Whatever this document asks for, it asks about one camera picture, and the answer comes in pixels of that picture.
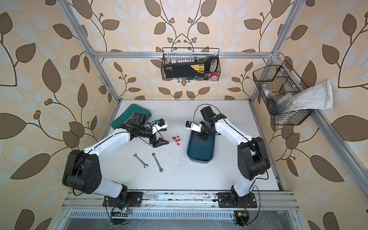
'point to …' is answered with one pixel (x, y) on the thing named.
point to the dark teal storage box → (199, 150)
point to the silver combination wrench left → (138, 159)
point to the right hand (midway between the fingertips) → (198, 132)
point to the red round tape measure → (213, 76)
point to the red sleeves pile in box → (196, 137)
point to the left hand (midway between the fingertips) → (166, 134)
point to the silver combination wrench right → (160, 169)
